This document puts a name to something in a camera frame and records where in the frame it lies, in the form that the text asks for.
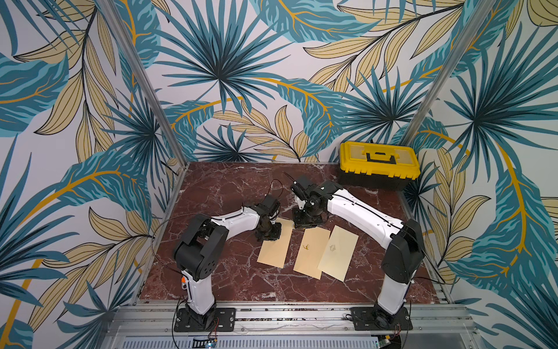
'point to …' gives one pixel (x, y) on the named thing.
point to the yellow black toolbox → (377, 165)
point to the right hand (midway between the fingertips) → (297, 225)
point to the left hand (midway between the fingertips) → (276, 239)
